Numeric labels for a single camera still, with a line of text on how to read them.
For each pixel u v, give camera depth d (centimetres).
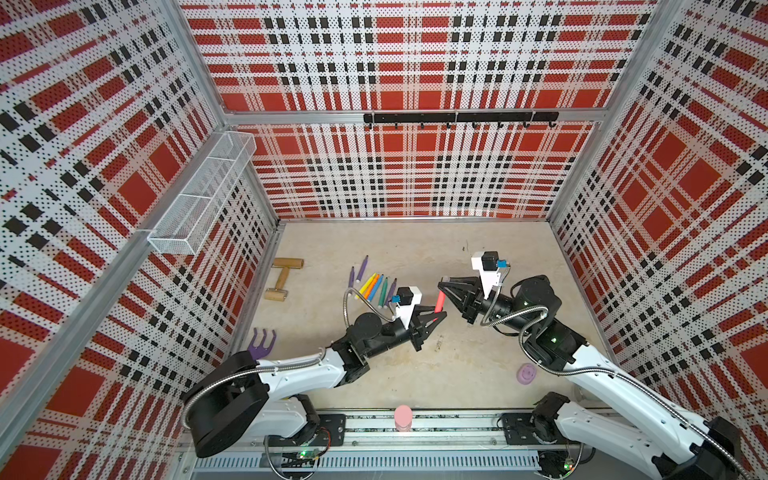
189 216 91
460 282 63
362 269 107
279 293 100
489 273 56
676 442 40
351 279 104
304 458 70
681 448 39
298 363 51
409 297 61
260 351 88
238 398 42
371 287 101
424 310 67
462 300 60
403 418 68
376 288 101
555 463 69
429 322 69
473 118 89
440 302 66
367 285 101
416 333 62
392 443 73
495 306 58
